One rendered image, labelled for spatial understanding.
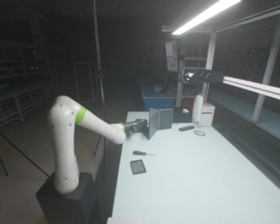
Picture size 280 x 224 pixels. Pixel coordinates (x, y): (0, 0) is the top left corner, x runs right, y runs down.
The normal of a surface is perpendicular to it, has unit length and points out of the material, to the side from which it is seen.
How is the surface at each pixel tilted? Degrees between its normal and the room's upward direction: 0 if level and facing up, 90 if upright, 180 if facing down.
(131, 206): 0
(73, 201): 90
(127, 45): 90
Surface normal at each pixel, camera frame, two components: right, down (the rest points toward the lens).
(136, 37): 0.03, 0.36
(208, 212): 0.00, -0.93
